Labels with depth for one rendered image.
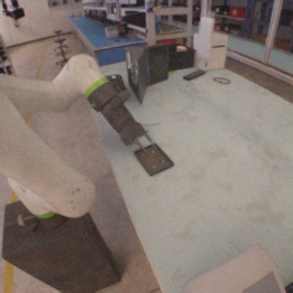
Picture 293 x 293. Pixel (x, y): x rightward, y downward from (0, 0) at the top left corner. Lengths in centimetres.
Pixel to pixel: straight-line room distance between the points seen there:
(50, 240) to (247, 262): 63
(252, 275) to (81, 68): 62
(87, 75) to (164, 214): 45
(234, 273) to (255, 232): 23
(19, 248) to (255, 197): 77
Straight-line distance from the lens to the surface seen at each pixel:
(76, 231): 75
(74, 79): 64
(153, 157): 62
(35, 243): 80
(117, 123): 61
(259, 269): 32
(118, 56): 256
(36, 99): 61
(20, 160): 37
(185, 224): 49
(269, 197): 60
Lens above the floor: 143
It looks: 41 degrees down
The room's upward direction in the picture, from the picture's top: 4 degrees counter-clockwise
